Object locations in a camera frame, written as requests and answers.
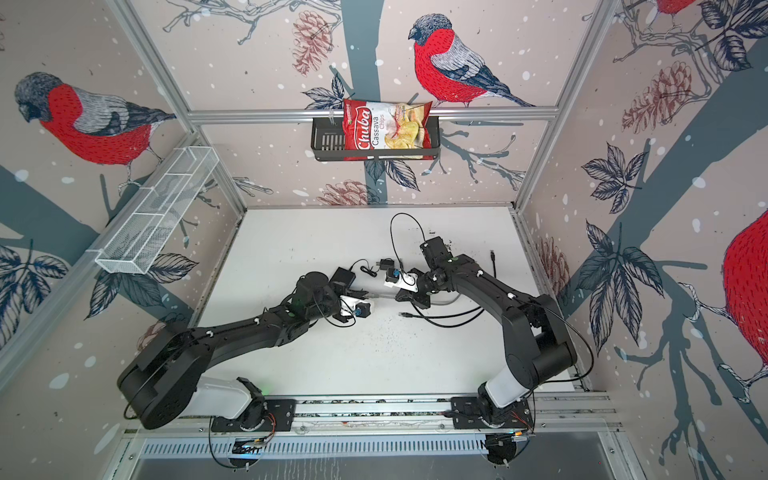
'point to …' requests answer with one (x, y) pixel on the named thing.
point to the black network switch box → (345, 276)
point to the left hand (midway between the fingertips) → (363, 288)
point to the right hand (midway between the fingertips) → (398, 298)
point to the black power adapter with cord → (384, 264)
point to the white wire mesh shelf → (153, 210)
